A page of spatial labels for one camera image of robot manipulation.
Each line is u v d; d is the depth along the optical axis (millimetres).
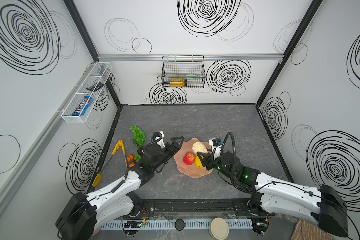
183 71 991
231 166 547
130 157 891
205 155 669
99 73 916
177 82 882
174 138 684
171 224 642
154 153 578
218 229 635
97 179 808
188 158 843
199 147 737
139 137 963
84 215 394
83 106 720
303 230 666
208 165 664
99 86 807
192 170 845
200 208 754
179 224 619
